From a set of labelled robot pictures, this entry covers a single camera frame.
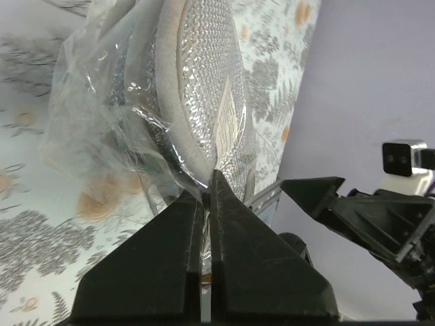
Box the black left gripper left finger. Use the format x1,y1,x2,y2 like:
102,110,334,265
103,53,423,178
67,196,204,323

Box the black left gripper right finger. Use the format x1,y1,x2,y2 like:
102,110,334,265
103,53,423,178
209,170,339,323

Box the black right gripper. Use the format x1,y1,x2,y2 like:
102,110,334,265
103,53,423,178
281,177,434,291

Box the silver steel wool pack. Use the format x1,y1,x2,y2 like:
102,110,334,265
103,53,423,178
39,1,256,202

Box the floral patterned table mat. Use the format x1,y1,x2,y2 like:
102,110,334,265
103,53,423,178
1,1,321,325

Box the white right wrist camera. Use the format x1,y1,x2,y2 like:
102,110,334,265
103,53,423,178
380,139,434,197

